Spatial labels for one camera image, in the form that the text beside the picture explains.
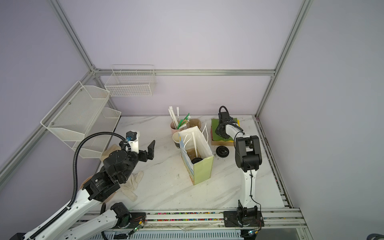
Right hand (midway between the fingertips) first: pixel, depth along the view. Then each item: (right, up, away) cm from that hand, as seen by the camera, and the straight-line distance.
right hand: (220, 131), depth 105 cm
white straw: (-18, -7, -19) cm, 27 cm away
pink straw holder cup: (-34, +1, -4) cm, 34 cm away
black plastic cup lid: (-17, -15, -27) cm, 35 cm away
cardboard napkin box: (+5, -8, -6) cm, 11 cm away
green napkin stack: (-4, -4, -7) cm, 9 cm away
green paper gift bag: (-14, -19, -31) cm, 39 cm away
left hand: (-42, -3, -38) cm, 56 cm away
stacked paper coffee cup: (-31, -5, -8) cm, 32 cm away
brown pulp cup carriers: (-19, +7, +6) cm, 21 cm away
